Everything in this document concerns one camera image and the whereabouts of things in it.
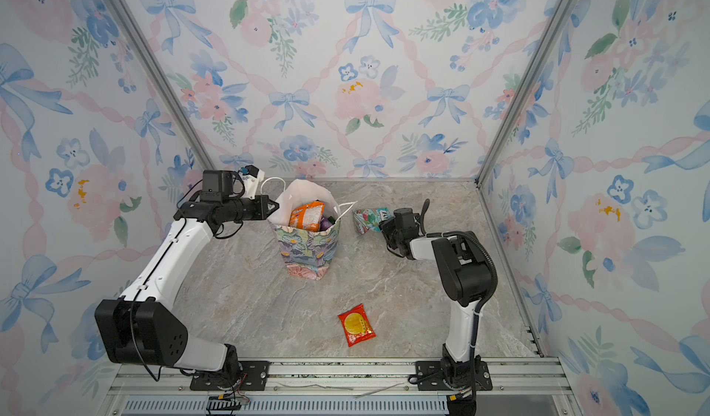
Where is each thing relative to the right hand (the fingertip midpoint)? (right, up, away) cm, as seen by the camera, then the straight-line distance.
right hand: (380, 222), depth 102 cm
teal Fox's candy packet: (-4, +1, +1) cm, 4 cm away
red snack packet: (-8, -30, -21) cm, 37 cm away
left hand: (-31, +7, -22) cm, 39 cm away
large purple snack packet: (-19, 0, -16) cm, 25 cm away
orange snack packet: (-23, +2, -19) cm, 30 cm away
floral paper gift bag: (-23, -8, -22) cm, 33 cm away
